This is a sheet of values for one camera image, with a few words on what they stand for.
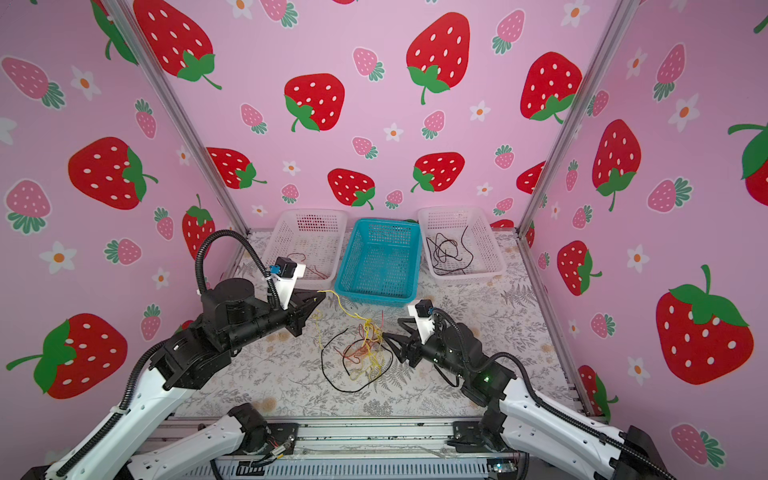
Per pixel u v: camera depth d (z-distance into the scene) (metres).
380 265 1.11
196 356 0.42
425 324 0.63
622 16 0.69
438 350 0.62
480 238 1.13
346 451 0.73
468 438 0.73
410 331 0.72
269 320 0.52
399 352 0.66
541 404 0.49
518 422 0.61
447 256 1.08
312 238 1.18
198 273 0.43
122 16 0.68
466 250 1.12
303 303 0.56
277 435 0.74
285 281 0.52
